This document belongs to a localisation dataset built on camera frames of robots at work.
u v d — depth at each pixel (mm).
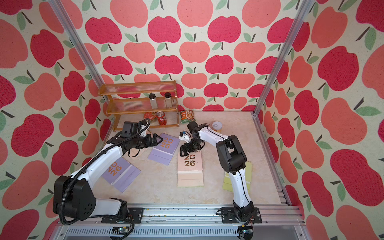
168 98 983
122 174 880
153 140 764
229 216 733
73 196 413
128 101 1174
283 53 859
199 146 860
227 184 845
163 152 980
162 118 1049
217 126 1045
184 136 907
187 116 1151
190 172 880
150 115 1144
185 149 862
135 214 746
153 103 987
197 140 781
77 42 814
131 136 647
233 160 571
